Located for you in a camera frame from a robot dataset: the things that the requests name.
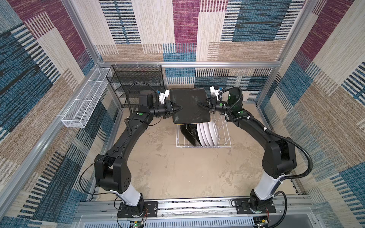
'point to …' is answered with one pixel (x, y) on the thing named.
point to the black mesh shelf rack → (122, 76)
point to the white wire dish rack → (224, 134)
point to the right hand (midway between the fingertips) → (197, 105)
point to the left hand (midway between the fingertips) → (183, 106)
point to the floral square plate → (190, 131)
